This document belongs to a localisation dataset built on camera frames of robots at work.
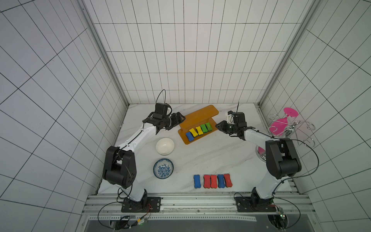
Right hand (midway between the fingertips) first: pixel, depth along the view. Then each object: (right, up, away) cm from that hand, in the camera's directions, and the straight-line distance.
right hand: (211, 125), depth 95 cm
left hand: (-21, +2, -8) cm, 22 cm away
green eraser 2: (0, -2, +8) cm, 8 cm away
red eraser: (-5, -31, -14) cm, 35 cm away
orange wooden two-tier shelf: (-6, +6, -5) cm, 10 cm away
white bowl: (-31, -13, -3) cm, 34 cm away
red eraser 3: (+7, -31, -16) cm, 35 cm away
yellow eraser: (-12, -5, +5) cm, 14 cm away
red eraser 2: (-1, -31, -16) cm, 34 cm away
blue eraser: (-11, -31, -14) cm, 36 cm away
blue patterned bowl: (-31, -25, -10) cm, 41 cm away
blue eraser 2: (+3, -30, -15) cm, 34 cm away
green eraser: (-4, -2, +6) cm, 8 cm away
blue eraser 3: (-14, -8, +2) cm, 17 cm away
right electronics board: (+29, -44, -27) cm, 59 cm away
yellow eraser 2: (-7, -4, +5) cm, 10 cm away
